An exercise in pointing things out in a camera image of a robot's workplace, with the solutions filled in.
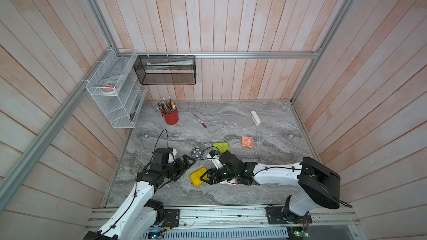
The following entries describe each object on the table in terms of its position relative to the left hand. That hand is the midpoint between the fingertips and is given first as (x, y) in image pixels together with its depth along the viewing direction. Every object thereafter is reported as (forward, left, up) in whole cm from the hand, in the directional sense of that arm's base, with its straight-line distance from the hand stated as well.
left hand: (190, 168), depth 80 cm
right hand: (-4, -7, -1) cm, 8 cm away
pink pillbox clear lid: (-9, -20, +6) cm, 23 cm away
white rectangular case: (+36, -39, -5) cm, 54 cm away
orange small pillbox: (+20, -33, -9) cm, 40 cm away
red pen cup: (+35, +16, -4) cm, 38 cm away
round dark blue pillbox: (+12, -2, -7) cm, 14 cm away
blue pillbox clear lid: (+8, -30, -6) cm, 32 cm away
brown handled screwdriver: (+33, -5, -8) cm, 34 cm away
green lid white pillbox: (+16, -17, -7) cm, 24 cm away
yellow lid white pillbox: (-2, -2, -8) cm, 8 cm away
